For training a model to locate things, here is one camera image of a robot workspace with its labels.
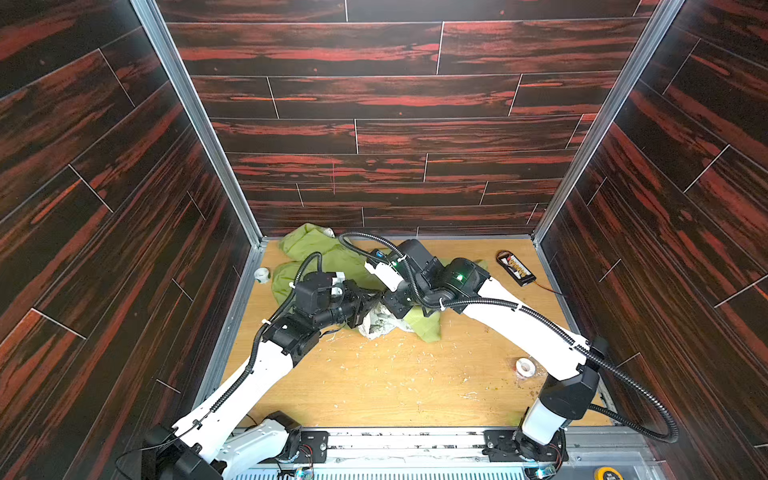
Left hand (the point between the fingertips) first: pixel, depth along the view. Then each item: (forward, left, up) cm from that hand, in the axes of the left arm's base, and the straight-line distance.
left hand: (387, 292), depth 69 cm
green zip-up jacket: (+35, +30, -23) cm, 52 cm away
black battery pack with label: (+31, -47, -26) cm, 62 cm away
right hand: (+2, -1, -2) cm, 3 cm away
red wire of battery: (+22, -57, -29) cm, 68 cm away
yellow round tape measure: (-32, -52, -27) cm, 67 cm away
